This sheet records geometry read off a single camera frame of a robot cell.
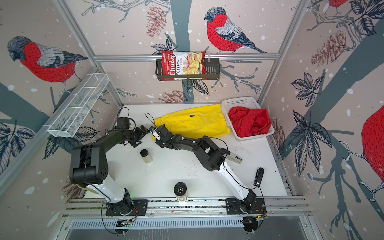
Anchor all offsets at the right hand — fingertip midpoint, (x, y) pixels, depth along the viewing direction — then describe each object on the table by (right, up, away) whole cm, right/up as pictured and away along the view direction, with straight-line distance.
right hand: (157, 140), depth 100 cm
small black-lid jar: (-2, -7, -16) cm, 18 cm away
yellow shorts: (+34, +13, +7) cm, 37 cm away
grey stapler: (+51, -10, -8) cm, 52 cm away
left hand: (-6, +5, -6) cm, 10 cm away
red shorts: (+60, +13, -5) cm, 62 cm away
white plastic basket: (+51, +26, +11) cm, 58 cm away
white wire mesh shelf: (-36, +14, -29) cm, 48 cm away
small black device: (+61, -17, -19) cm, 66 cm away
